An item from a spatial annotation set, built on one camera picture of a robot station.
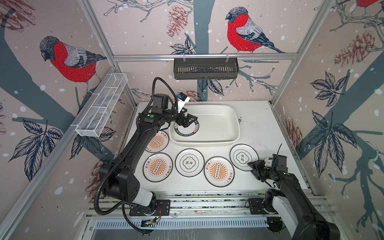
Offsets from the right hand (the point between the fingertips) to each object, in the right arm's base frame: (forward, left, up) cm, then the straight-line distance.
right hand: (249, 168), depth 85 cm
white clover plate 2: (+9, +3, -1) cm, 9 cm away
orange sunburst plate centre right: (-3, +17, -1) cm, 18 cm away
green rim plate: (+25, +37, +1) cm, 45 cm away
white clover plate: (+2, +35, 0) cm, 35 cm away
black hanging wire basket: (+61, +39, +28) cm, 78 cm away
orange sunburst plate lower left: (-2, +54, 0) cm, 54 cm away
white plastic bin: (+31, +17, 0) cm, 36 cm away
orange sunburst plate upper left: (+14, +57, +1) cm, 59 cm away
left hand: (+15, +34, +30) cm, 48 cm away
